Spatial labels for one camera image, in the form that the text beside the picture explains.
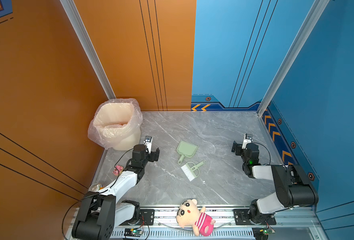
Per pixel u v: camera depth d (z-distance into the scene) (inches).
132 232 27.8
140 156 26.3
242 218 28.5
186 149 38.6
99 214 16.1
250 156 28.0
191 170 35.1
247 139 31.8
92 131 30.6
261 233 27.9
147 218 28.8
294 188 18.0
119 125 31.0
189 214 26.7
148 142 29.9
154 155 31.1
